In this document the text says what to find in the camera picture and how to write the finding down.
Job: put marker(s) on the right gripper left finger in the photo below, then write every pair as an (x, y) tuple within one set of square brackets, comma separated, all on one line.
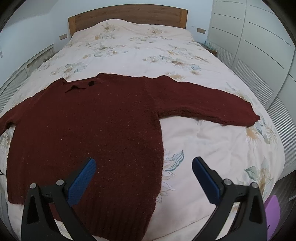
[(38, 222)]

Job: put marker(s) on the dark red knit sweater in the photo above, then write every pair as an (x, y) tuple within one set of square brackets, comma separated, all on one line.
[(113, 119)]

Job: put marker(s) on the purple plastic object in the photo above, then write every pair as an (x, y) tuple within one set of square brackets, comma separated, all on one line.
[(272, 211)]

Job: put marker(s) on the white radiator cover cabinet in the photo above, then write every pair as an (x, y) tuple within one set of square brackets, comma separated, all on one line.
[(9, 88)]

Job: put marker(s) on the wooden nightstand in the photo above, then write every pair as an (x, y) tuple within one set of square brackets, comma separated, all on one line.
[(208, 48)]

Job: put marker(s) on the white louvered wardrobe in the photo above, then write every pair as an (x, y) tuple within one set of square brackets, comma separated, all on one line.
[(250, 39)]

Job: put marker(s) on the wooden headboard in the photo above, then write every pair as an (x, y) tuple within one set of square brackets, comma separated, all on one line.
[(152, 14)]

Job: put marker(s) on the left wall switch plate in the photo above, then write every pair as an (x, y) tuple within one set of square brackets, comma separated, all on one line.
[(64, 36)]

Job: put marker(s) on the wall switch plate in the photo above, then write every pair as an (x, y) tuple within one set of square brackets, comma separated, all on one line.
[(64, 36), (199, 30)]

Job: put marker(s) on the right wall switch plate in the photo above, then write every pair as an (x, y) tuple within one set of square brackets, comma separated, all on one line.
[(199, 30)]

